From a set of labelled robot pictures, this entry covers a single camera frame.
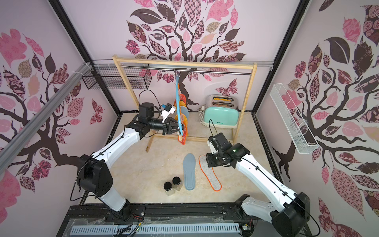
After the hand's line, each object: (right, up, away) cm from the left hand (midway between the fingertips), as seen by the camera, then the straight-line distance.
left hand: (181, 129), depth 73 cm
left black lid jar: (-7, -30, -1) cm, 31 cm away
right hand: (+15, -18, +2) cm, 24 cm away
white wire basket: (+62, -2, +1) cm, 62 cm away
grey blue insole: (+3, -23, +19) cm, 30 cm away
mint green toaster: (+27, +13, +25) cm, 39 cm away
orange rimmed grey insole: (+16, -27, +14) cm, 35 cm away
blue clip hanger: (-5, +37, +28) cm, 47 cm away
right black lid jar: (-2, -28, +1) cm, 29 cm away
